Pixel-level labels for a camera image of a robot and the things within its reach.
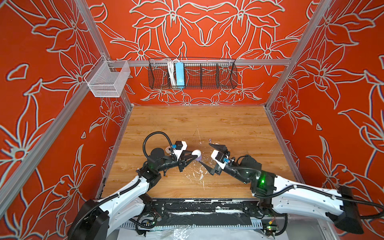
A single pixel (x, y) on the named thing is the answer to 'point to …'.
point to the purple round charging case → (199, 159)
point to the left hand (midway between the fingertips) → (195, 154)
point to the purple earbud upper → (210, 140)
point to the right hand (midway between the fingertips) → (204, 151)
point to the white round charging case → (196, 152)
